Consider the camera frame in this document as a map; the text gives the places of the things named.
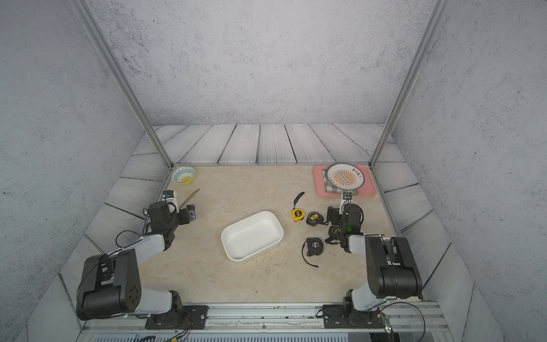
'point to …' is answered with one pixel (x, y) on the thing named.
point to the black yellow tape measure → (315, 219)
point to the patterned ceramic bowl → (183, 174)
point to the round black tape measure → (334, 233)
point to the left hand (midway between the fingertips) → (187, 206)
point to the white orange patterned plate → (345, 176)
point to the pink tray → (368, 187)
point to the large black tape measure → (315, 247)
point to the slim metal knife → (189, 197)
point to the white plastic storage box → (252, 237)
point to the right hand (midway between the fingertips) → (344, 205)
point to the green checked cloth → (330, 188)
